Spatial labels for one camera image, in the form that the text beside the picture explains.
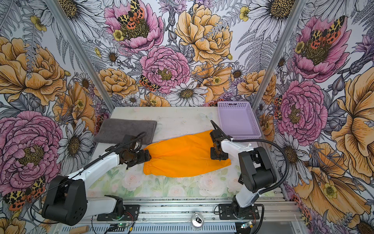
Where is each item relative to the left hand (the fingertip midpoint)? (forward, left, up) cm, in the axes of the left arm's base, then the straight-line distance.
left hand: (144, 163), depth 87 cm
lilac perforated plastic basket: (+33, -63, 0) cm, 71 cm away
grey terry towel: (+24, +26, -1) cm, 36 cm away
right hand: (+3, -44, -3) cm, 45 cm away
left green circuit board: (-29, +6, -4) cm, 30 cm away
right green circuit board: (-30, -55, -4) cm, 63 cm away
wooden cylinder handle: (-31, +24, -1) cm, 39 cm away
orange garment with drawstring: (+6, -22, -2) cm, 23 cm away
